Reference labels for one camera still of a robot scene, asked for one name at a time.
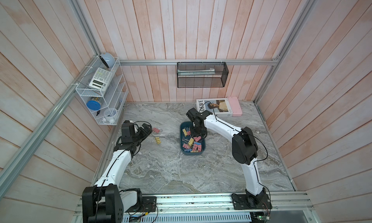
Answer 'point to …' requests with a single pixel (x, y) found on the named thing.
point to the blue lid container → (93, 105)
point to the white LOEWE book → (220, 107)
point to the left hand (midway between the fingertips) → (148, 131)
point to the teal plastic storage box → (190, 145)
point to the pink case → (235, 105)
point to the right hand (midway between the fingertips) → (195, 134)
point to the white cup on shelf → (109, 114)
